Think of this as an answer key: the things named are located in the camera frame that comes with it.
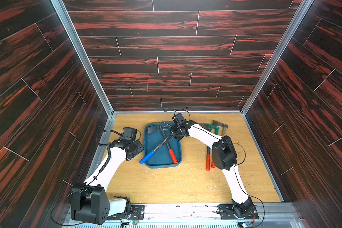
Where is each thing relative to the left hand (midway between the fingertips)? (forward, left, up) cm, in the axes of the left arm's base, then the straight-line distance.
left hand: (141, 148), depth 86 cm
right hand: (+18, -19, -5) cm, 27 cm away
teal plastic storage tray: (-1, -12, -10) cm, 15 cm away
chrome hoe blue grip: (+24, -13, -6) cm, 28 cm away
